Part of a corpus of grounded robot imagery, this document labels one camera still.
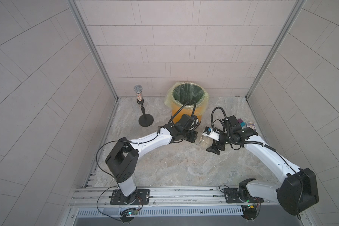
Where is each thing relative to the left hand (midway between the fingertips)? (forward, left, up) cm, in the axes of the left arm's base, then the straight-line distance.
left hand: (199, 136), depth 82 cm
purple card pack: (+13, -39, -8) cm, 42 cm away
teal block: (+15, -34, -9) cm, 39 cm away
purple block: (+17, -33, -8) cm, 38 cm away
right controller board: (-35, -22, -10) cm, 43 cm away
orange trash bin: (+12, +1, +8) cm, 14 cm away
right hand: (-3, -6, 0) cm, 6 cm away
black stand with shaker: (+18, +36, -10) cm, 41 cm away
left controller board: (-36, +36, -8) cm, 52 cm away
